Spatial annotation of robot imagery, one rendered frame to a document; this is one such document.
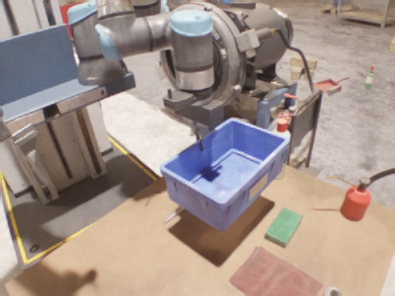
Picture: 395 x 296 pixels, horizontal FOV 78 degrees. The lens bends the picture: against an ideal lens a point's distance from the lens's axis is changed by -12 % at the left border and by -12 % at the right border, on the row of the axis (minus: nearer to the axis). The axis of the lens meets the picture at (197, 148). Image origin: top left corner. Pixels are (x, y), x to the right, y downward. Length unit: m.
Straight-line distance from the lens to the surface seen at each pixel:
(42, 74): 1.10
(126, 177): 1.34
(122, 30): 0.67
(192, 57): 0.60
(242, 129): 0.82
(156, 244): 0.84
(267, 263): 0.78
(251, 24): 2.06
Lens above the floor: 1.14
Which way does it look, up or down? 35 degrees down
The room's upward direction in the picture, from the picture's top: 5 degrees counter-clockwise
